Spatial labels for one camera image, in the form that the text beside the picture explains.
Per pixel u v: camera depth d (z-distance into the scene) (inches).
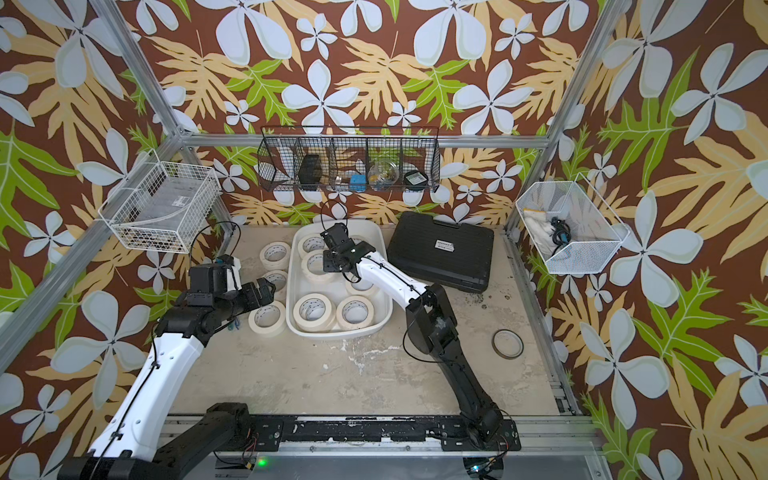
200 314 20.5
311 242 42.6
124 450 14.9
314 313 37.5
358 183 36.3
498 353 34.8
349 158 38.6
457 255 41.8
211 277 22.6
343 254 28.7
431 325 22.9
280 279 39.8
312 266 36.7
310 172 38.8
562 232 31.9
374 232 42.4
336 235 29.0
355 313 36.8
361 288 39.2
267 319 37.1
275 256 43.5
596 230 28.9
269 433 29.0
